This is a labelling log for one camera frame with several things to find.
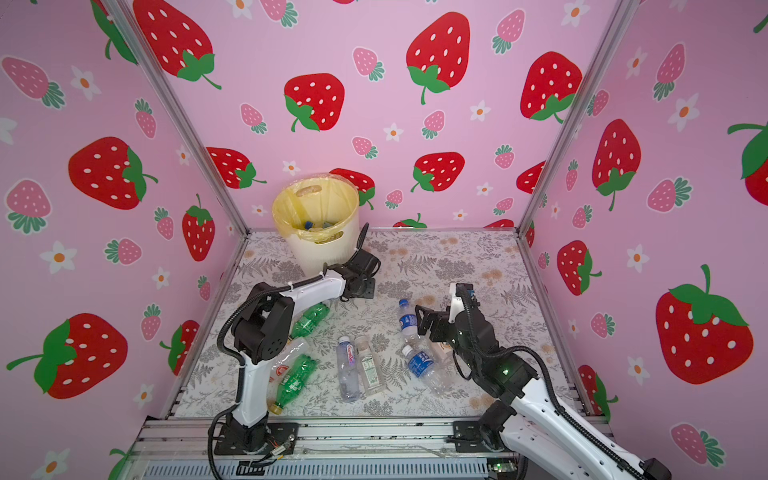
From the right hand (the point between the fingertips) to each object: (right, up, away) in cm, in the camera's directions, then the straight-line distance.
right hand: (428, 307), depth 73 cm
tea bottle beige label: (+5, -14, +9) cm, 18 cm away
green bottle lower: (-35, -21, +5) cm, 42 cm away
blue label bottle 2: (-4, -7, +16) cm, 18 cm away
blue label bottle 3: (0, -18, +7) cm, 19 cm away
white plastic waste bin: (-37, +12, +20) cm, 44 cm away
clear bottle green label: (-15, -18, +8) cm, 24 cm away
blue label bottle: (-39, +24, +31) cm, 55 cm away
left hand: (-18, +2, +27) cm, 32 cm away
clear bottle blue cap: (-34, +24, +33) cm, 53 cm away
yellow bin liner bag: (-36, +30, +29) cm, 55 cm away
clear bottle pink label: (-22, -19, +9) cm, 30 cm away
